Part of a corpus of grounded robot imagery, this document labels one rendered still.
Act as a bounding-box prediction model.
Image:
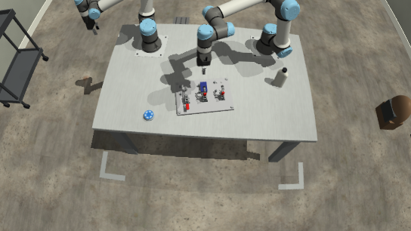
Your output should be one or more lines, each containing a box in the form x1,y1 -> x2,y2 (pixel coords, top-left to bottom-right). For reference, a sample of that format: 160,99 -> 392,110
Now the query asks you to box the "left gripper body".
196,45 -> 212,66

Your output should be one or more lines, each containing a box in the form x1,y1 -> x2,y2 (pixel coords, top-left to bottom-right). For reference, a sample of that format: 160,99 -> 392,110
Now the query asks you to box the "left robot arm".
197,0 -> 300,58

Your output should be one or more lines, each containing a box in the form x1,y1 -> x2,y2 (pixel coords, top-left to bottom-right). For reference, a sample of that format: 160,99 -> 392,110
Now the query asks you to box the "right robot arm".
74,0 -> 162,53

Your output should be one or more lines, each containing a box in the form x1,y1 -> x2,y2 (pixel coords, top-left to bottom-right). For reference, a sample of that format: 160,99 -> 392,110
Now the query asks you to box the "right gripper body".
79,9 -> 95,29

